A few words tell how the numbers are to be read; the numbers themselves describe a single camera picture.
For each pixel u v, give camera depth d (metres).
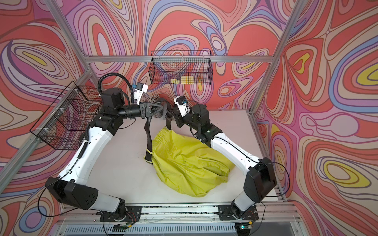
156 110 0.63
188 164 0.86
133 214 0.72
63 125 0.72
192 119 0.63
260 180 0.42
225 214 0.73
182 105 0.61
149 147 0.72
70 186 0.39
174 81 0.83
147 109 0.60
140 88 0.58
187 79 0.91
